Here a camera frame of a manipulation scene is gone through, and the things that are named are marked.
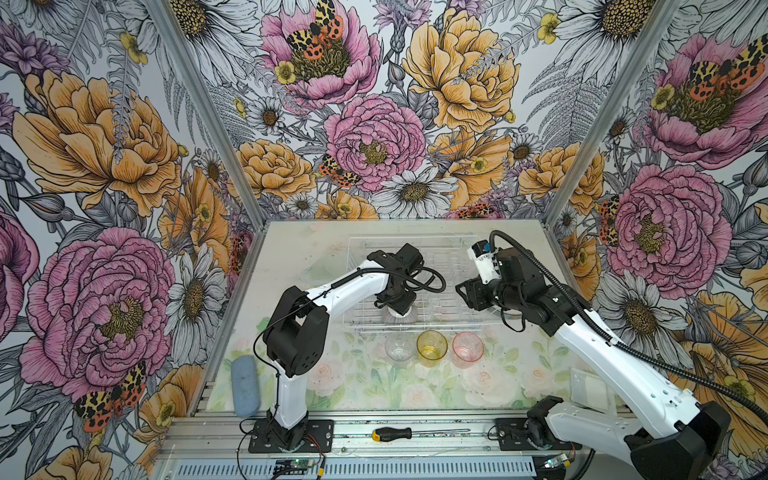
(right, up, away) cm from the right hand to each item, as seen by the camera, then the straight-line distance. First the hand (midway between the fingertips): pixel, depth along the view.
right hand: (468, 294), depth 75 cm
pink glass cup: (+3, -18, +12) cm, 22 cm away
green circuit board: (-42, -39, -4) cm, 57 cm away
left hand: (-18, -7, +13) cm, 23 cm away
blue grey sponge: (-57, -25, +4) cm, 62 cm away
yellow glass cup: (-7, -17, +12) cm, 22 cm away
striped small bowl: (-19, -8, +13) cm, 24 cm away
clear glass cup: (-16, -18, +14) cm, 28 cm away
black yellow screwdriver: (-18, -33, -2) cm, 38 cm away
